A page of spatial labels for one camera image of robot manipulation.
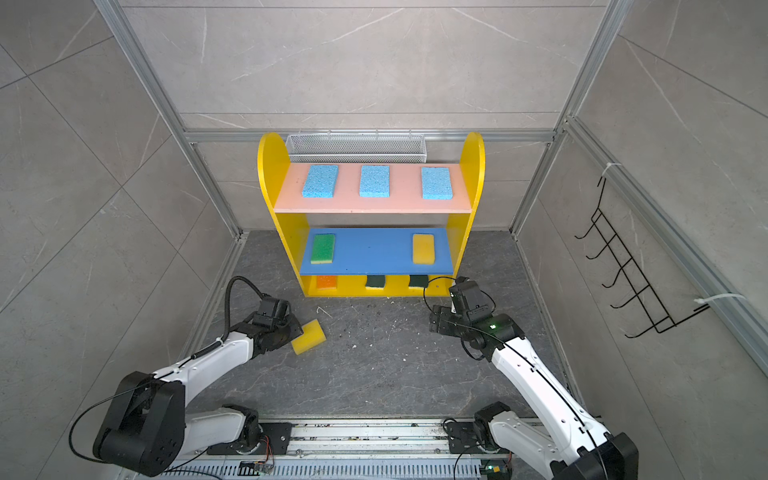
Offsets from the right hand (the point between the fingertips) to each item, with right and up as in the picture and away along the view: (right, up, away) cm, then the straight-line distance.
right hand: (442, 315), depth 80 cm
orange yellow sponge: (-37, +7, +21) cm, 43 cm away
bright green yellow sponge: (-36, +18, +15) cm, 43 cm away
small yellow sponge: (-38, -8, +10) cm, 40 cm away
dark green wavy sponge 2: (-20, +7, +20) cm, 29 cm away
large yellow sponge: (-4, +18, +14) cm, 23 cm away
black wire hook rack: (+40, +3, -22) cm, 46 cm away
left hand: (-43, -4, +10) cm, 45 cm away
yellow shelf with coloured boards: (-19, +25, +18) cm, 37 cm away
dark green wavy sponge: (-4, +8, +21) cm, 23 cm away
